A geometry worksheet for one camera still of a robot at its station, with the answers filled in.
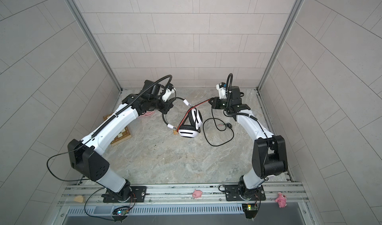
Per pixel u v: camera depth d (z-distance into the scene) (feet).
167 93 2.27
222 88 2.49
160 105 2.18
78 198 2.24
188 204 2.28
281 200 2.22
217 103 2.43
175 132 2.32
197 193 2.32
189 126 2.17
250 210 2.22
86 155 1.31
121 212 2.11
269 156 1.43
